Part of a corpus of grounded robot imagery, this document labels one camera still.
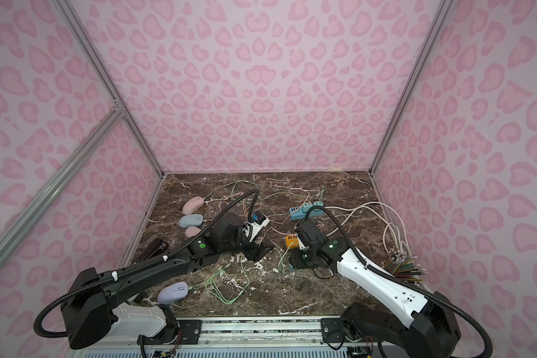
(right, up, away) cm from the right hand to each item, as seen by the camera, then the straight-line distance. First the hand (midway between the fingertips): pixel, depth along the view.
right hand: (293, 260), depth 78 cm
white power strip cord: (+37, +17, +27) cm, 49 cm away
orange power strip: (0, +4, +14) cm, 15 cm away
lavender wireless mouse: (-43, -11, 0) cm, 44 cm away
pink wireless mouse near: (-43, +7, +19) cm, 47 cm away
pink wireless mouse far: (-45, +18, +26) cm, 55 cm away
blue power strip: (+4, +14, +23) cm, 27 cm away
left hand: (-8, +7, -2) cm, 11 cm away
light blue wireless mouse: (-44, +11, +21) cm, 50 cm away
